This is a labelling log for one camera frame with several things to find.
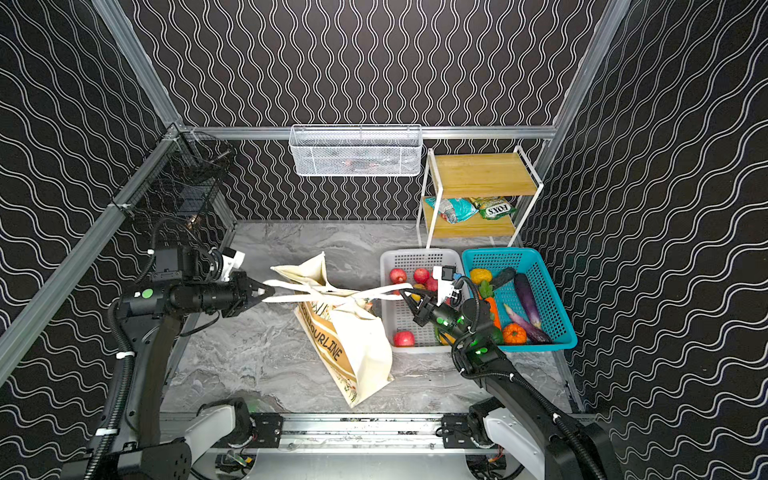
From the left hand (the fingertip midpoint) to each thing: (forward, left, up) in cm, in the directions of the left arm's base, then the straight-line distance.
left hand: (272, 290), depth 67 cm
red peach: (+22, -28, -24) cm, 43 cm away
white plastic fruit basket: (+28, -34, -26) cm, 51 cm away
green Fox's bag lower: (+42, -59, -11) cm, 74 cm away
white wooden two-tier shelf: (+48, -54, -11) cm, 73 cm away
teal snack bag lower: (+40, -46, -10) cm, 61 cm away
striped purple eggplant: (+5, -68, -28) cm, 74 cm away
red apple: (+1, -30, -24) cm, 38 cm away
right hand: (+5, -30, -6) cm, 31 cm away
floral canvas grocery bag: (-8, -18, -8) cm, 21 cm away
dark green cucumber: (+26, -64, -26) cm, 74 cm away
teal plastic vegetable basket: (+12, -73, -23) cm, 78 cm away
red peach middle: (+24, -35, -25) cm, 50 cm away
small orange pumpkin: (+4, -61, -26) cm, 67 cm away
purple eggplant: (+17, -69, -27) cm, 76 cm away
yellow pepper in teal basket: (+26, -55, -27) cm, 66 cm away
